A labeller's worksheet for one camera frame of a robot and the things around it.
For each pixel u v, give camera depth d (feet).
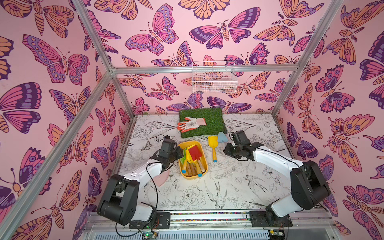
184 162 2.98
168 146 2.26
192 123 3.60
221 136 3.30
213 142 3.38
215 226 2.39
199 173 2.67
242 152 2.20
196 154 3.12
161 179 2.89
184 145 3.20
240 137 2.30
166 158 2.17
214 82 3.48
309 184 1.45
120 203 1.39
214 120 3.71
